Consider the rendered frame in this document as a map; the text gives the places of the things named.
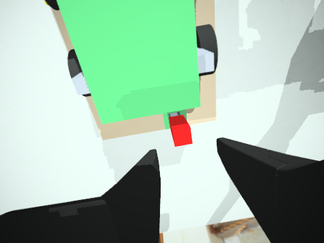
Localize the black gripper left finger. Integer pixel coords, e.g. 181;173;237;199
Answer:
0;149;161;243

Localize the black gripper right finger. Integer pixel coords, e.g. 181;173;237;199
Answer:
217;137;324;243

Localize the green wheeled trolley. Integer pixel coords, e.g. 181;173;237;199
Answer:
45;0;219;129

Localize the red-headed pin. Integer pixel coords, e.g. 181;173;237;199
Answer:
169;113;193;147

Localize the tan sloped ramp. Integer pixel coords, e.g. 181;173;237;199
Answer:
51;0;217;140

